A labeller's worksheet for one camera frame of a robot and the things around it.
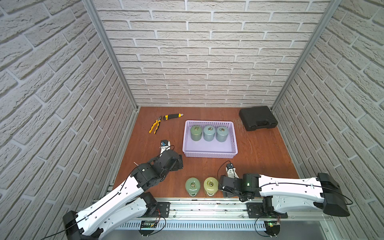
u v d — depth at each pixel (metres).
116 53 0.90
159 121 1.10
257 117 1.08
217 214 0.74
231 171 0.70
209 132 0.95
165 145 0.65
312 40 0.81
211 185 0.74
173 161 0.55
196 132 0.96
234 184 0.57
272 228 0.70
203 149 0.96
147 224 0.73
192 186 0.73
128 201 0.45
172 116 1.14
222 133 0.96
